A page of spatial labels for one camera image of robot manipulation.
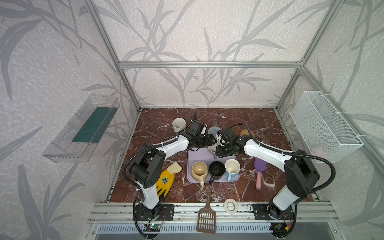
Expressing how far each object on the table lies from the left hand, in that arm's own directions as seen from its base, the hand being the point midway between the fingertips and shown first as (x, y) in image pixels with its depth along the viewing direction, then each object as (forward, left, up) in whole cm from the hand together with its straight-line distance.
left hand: (215, 138), depth 89 cm
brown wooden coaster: (+13, -17, -10) cm, 24 cm away
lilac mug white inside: (-7, +2, +1) cm, 7 cm away
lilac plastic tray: (-6, +7, -10) cm, 14 cm away
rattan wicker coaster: (+12, -23, -10) cm, 28 cm away
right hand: (-5, -2, -3) cm, 6 cm away
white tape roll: (-34, -10, -9) cm, 37 cm away
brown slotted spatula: (-40, +5, -10) cm, 41 cm away
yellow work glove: (-21, +28, -9) cm, 36 cm away
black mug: (-16, -1, -7) cm, 18 cm away
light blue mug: (-15, -10, -6) cm, 19 cm away
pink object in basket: (-13, -49, +11) cm, 52 cm away
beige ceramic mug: (-17, +9, -10) cm, 22 cm away
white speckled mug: (+13, +24, -4) cm, 28 cm away
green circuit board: (-44, +32, -11) cm, 55 cm away
